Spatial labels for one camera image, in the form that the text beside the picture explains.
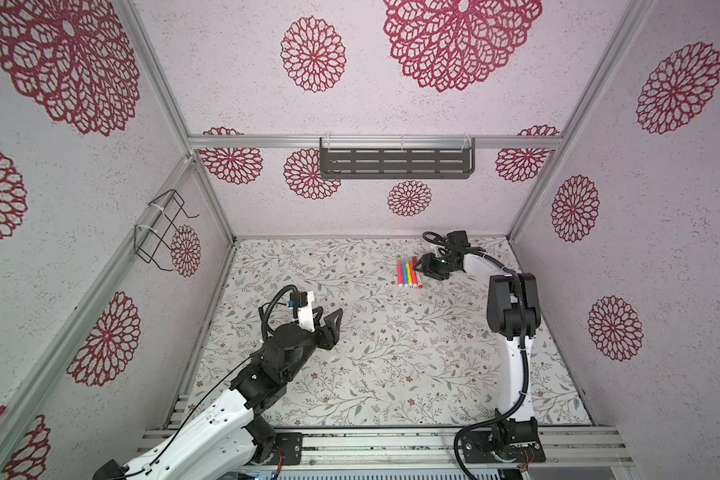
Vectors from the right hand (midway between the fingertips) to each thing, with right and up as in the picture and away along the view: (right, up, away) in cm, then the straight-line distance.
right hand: (419, 264), depth 107 cm
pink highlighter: (-2, -5, -1) cm, 6 cm away
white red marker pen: (0, -5, -1) cm, 5 cm away
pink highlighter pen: (-7, -4, +2) cm, 8 cm away
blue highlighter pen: (-5, -4, +2) cm, 7 cm away
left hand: (-28, -13, -32) cm, 45 cm away
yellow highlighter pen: (-3, -4, +2) cm, 6 cm away
